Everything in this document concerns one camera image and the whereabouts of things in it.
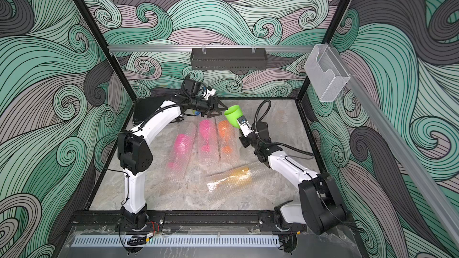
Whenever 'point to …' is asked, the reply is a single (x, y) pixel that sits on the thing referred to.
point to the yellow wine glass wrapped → (241, 177)
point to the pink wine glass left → (183, 146)
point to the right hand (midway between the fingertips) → (241, 128)
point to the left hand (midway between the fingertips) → (225, 108)
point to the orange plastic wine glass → (223, 126)
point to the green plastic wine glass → (232, 113)
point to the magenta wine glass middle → (205, 126)
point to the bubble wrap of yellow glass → (254, 180)
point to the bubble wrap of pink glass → (174, 175)
